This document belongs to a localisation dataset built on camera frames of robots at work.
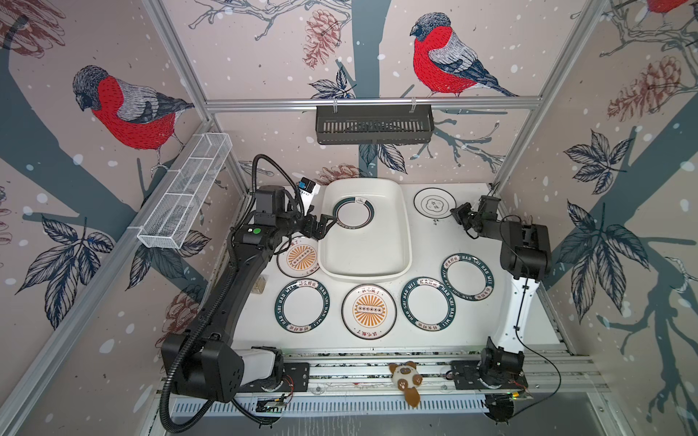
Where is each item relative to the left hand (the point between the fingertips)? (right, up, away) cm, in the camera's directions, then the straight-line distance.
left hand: (327, 207), depth 76 cm
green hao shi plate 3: (+32, -31, +10) cm, 46 cm away
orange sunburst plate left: (-12, -19, +22) cm, 31 cm away
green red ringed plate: (+7, -2, +34) cm, 35 cm away
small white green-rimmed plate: (+42, +2, +38) cm, 57 cm away
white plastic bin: (+16, -17, +23) cm, 33 cm away
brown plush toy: (+22, -46, -6) cm, 51 cm away
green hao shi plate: (+47, -24, +17) cm, 56 cm away
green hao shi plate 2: (-10, -33, +12) cm, 36 cm away
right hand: (+49, +1, +35) cm, 60 cm away
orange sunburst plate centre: (+13, -34, +9) cm, 37 cm away
